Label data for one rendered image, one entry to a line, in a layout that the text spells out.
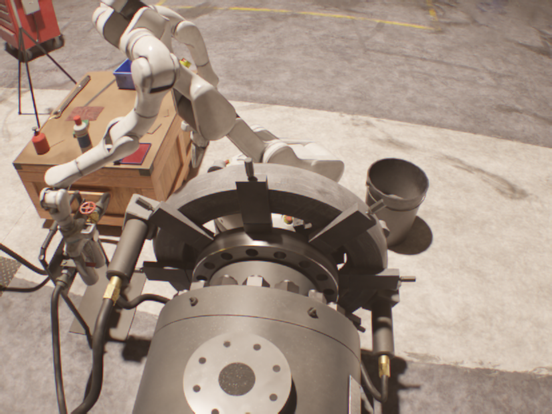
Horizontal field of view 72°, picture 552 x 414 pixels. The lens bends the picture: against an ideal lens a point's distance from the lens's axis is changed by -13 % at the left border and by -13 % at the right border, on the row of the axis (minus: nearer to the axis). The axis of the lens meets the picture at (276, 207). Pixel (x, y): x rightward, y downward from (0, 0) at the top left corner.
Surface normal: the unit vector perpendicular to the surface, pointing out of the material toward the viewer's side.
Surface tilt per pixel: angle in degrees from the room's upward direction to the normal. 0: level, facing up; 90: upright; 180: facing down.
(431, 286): 0
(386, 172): 87
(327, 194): 41
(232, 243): 23
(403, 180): 87
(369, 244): 90
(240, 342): 0
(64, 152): 0
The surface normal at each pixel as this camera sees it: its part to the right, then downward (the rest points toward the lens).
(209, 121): 0.51, 0.63
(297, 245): 0.40, -0.61
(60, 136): 0.00, -0.70
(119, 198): -0.10, 0.71
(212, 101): 0.69, 0.49
